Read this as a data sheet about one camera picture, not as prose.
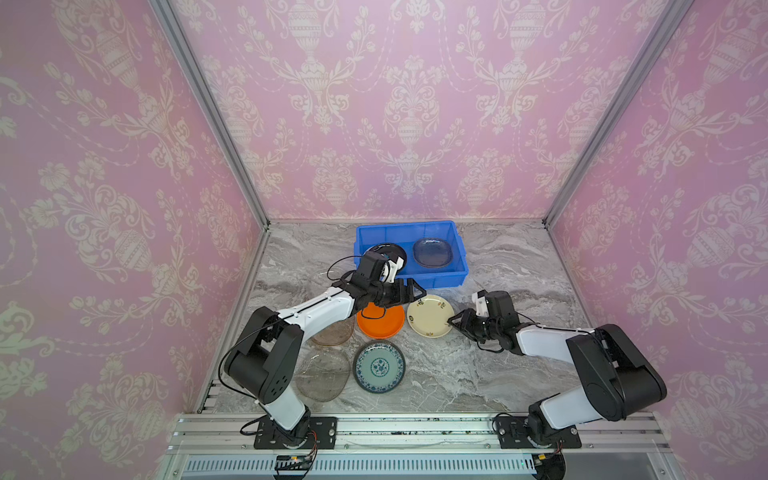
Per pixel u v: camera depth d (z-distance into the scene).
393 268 0.81
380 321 0.92
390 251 1.08
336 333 0.92
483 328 0.79
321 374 0.83
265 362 0.45
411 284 0.78
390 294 0.78
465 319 0.84
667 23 0.70
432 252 1.08
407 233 1.20
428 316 0.94
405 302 0.76
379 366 0.85
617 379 0.44
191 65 0.78
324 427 0.76
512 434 0.73
